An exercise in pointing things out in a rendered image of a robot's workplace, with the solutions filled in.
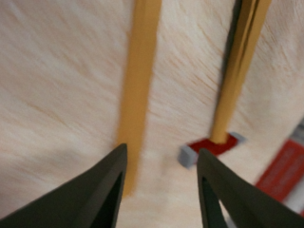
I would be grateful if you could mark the hammer with dark red head and wooden handle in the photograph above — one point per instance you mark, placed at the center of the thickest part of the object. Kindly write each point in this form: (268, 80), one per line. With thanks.
(247, 29)

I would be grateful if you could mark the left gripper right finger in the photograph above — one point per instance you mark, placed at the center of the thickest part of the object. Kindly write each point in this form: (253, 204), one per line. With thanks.
(246, 205)

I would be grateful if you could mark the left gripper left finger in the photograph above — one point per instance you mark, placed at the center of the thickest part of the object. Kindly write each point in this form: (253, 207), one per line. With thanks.
(74, 204)

